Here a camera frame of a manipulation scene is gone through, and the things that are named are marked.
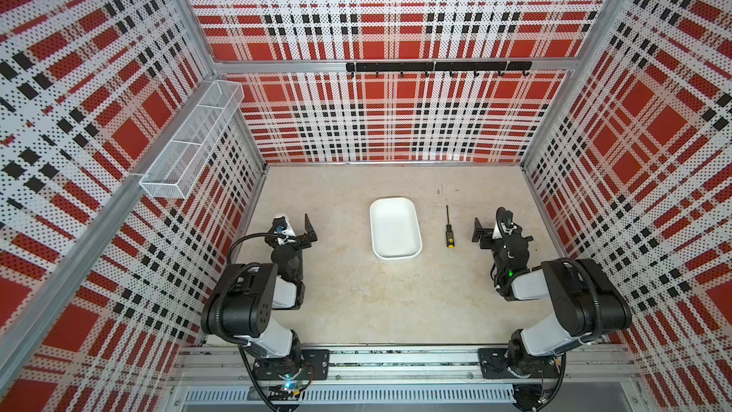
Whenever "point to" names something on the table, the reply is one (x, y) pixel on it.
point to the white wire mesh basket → (175, 169)
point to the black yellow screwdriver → (450, 235)
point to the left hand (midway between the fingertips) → (297, 217)
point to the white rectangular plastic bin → (396, 228)
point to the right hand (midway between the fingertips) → (494, 218)
